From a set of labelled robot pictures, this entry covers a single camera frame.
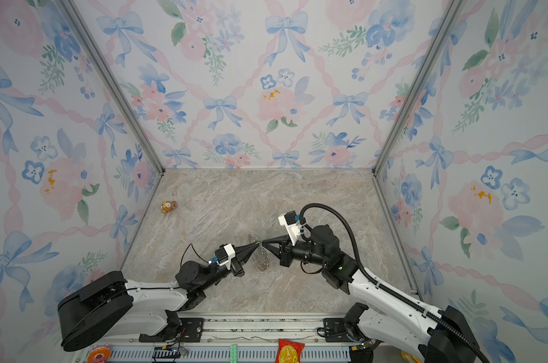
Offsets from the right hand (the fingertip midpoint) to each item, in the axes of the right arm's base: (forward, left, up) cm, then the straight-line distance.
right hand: (265, 244), depth 68 cm
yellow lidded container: (-26, -43, -22) cm, 55 cm away
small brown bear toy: (+28, +47, -19) cm, 58 cm away
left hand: (0, +2, 0) cm, 2 cm away
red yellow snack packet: (-25, -7, -22) cm, 34 cm away
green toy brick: (-25, +10, -22) cm, 35 cm away
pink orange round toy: (-26, +49, -19) cm, 59 cm away
